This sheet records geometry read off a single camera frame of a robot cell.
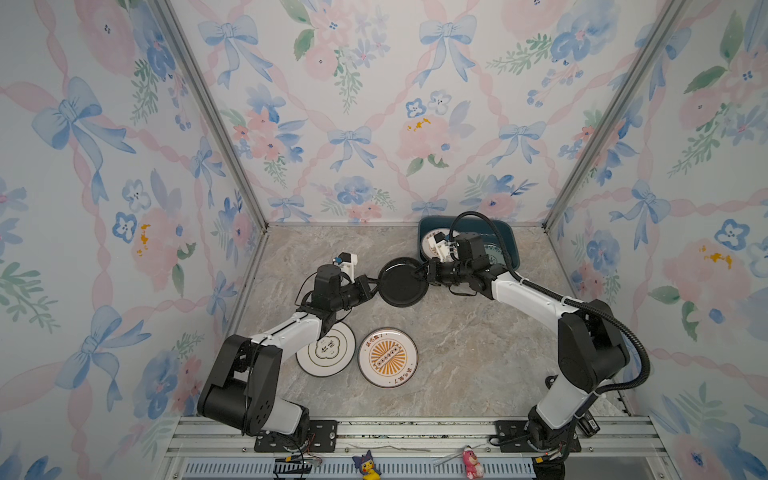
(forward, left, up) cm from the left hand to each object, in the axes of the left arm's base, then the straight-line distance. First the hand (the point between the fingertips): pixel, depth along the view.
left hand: (385, 280), depth 84 cm
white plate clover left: (-15, +16, -16) cm, 27 cm away
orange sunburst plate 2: (-16, -1, -16) cm, 22 cm away
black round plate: (0, -4, -2) cm, 4 cm away
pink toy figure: (-42, -21, -13) cm, 49 cm away
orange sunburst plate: (+8, -12, +8) cm, 17 cm away
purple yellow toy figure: (-42, +4, -13) cm, 44 cm away
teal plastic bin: (+30, -46, -10) cm, 55 cm away
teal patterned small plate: (+22, -39, -13) cm, 47 cm away
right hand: (+3, -7, +1) cm, 8 cm away
